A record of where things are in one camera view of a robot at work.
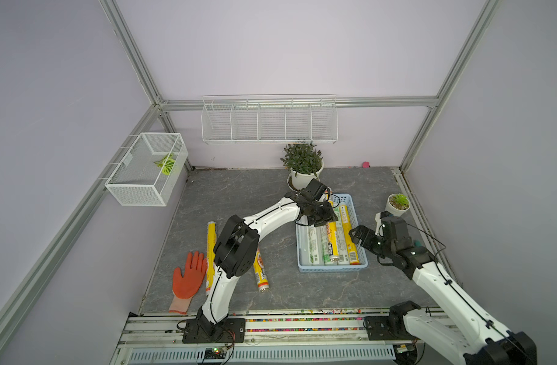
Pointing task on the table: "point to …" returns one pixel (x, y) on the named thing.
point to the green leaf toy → (167, 162)
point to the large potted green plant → (305, 162)
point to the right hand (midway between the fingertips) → (357, 234)
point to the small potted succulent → (397, 204)
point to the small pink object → (365, 164)
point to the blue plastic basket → (308, 244)
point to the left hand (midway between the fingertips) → (336, 222)
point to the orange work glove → (186, 287)
